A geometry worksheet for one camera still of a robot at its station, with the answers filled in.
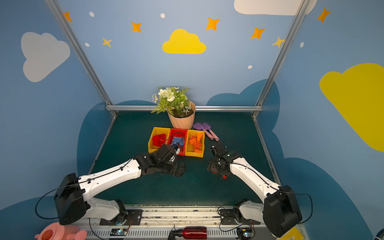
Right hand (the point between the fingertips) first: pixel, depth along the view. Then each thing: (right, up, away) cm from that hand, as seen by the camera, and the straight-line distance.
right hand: (216, 167), depth 84 cm
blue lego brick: (-26, +14, +17) cm, 34 cm away
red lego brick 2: (-39, +14, +15) cm, 44 cm away
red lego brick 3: (-35, +13, +17) cm, 41 cm away
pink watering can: (-70, -20, -24) cm, 77 cm away
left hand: (-20, +1, -6) cm, 21 cm away
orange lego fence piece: (-10, +11, +14) cm, 20 cm away
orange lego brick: (-10, +7, +11) cm, 17 cm away
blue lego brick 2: (-22, +12, +17) cm, 30 cm away
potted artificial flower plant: (-25, +39, +6) cm, 47 cm away
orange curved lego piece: (-10, +16, +17) cm, 25 cm away
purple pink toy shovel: (-9, +23, +28) cm, 37 cm away
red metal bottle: (-12, -25, -18) cm, 33 cm away
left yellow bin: (-40, +20, +20) cm, 49 cm away
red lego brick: (-36, +16, +19) cm, 43 cm away
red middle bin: (-24, +16, +17) cm, 34 cm away
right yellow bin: (-14, +16, +15) cm, 26 cm away
